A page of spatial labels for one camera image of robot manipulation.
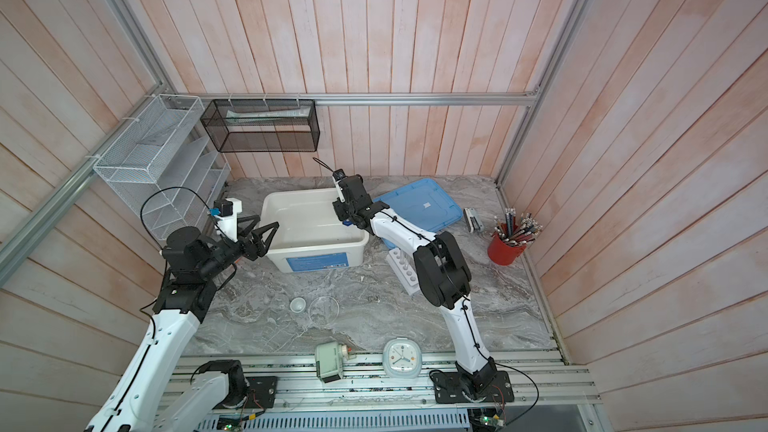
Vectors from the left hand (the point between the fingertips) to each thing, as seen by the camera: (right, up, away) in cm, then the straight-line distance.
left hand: (269, 226), depth 73 cm
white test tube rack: (+35, -14, +18) cm, 42 cm away
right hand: (+15, +8, +24) cm, 29 cm away
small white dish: (+3, -24, +14) cm, 28 cm away
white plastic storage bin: (+4, -5, +27) cm, 28 cm away
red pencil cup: (+65, -5, +12) cm, 66 cm away
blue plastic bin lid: (+46, +7, +41) cm, 62 cm away
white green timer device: (+15, -35, +2) cm, 38 cm away
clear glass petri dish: (+11, -26, +15) cm, 32 cm away
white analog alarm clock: (+33, -35, +4) cm, 48 cm away
